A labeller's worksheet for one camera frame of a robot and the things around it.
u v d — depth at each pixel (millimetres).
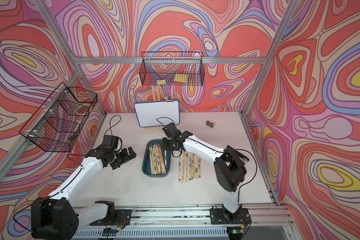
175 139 660
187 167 911
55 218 387
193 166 908
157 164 907
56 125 736
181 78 905
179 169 892
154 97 936
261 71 939
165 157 842
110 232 713
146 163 904
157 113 986
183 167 908
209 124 1111
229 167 485
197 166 908
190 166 908
